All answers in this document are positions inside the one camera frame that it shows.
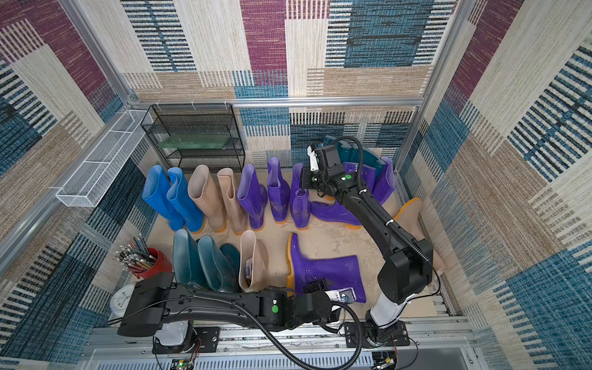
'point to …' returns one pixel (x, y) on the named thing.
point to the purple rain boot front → (300, 200)
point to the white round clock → (121, 299)
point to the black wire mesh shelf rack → (182, 119)
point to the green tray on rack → (196, 141)
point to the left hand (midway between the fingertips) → (338, 296)
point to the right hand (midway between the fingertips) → (305, 179)
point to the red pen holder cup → (162, 267)
